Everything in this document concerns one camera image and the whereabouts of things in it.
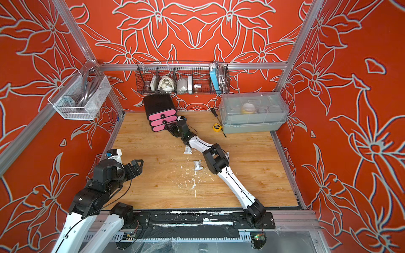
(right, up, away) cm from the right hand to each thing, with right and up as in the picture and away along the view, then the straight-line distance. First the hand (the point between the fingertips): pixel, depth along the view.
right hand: (161, 126), depth 105 cm
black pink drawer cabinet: (+2, +10, -9) cm, 13 cm away
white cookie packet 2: (+25, -23, -15) cm, 37 cm away
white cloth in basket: (+6, +25, -14) cm, 30 cm away
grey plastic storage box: (+59, +9, -8) cm, 60 cm away
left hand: (-3, -17, -32) cm, 37 cm away
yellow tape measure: (+38, -1, +3) cm, 38 cm away
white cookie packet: (+19, -15, -7) cm, 25 cm away
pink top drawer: (-2, +6, -9) cm, 11 cm away
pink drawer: (+3, +3, -3) cm, 5 cm away
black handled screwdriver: (+38, +9, +13) cm, 42 cm away
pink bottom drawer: (-2, -1, 0) cm, 2 cm away
